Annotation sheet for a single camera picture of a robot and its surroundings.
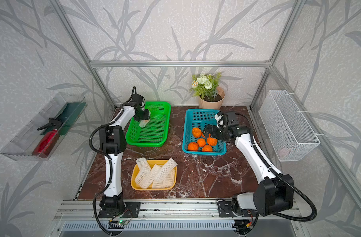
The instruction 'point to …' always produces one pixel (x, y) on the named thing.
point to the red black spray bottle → (48, 139)
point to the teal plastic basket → (194, 141)
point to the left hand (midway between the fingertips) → (147, 115)
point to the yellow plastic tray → (152, 163)
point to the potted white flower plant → (205, 87)
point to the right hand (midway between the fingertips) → (209, 132)
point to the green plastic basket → (155, 134)
